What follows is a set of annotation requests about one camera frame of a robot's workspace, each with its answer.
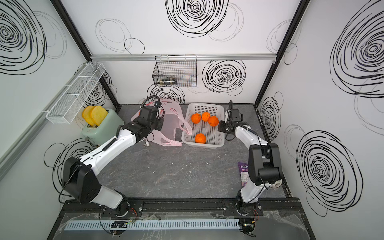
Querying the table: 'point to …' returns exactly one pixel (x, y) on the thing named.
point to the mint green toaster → (105, 130)
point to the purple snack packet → (244, 173)
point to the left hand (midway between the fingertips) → (157, 117)
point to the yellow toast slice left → (86, 114)
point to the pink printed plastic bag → (173, 121)
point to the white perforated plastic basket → (215, 139)
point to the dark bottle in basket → (168, 81)
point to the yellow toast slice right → (98, 113)
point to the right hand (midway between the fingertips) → (224, 126)
